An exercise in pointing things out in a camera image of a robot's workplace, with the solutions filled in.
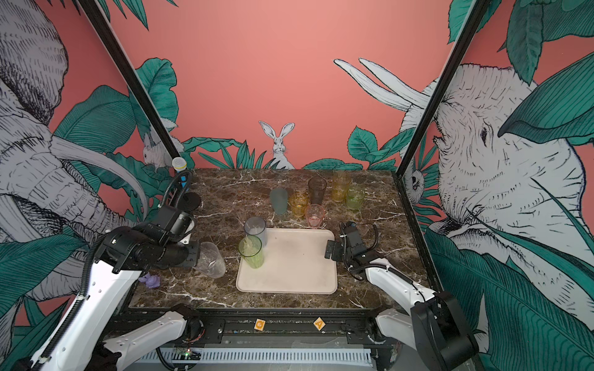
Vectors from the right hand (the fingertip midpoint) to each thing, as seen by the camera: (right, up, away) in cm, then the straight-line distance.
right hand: (334, 244), depth 89 cm
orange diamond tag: (-7, -23, -14) cm, 28 cm away
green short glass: (+13, +20, +20) cm, 31 cm away
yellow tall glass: (+5, +24, +17) cm, 30 cm away
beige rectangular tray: (-16, -8, +2) cm, 18 cm away
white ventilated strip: (-17, -30, -19) cm, 40 cm away
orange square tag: (-27, -23, -14) cm, 38 cm away
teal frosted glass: (-24, +17, +20) cm, 35 cm away
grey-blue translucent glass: (-32, +6, +7) cm, 34 cm away
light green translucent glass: (-34, -2, +2) cm, 34 cm away
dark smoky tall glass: (-5, +24, +29) cm, 38 cm away
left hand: (-43, +3, -22) cm, 49 cm away
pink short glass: (-7, +11, +13) cm, 19 cm away
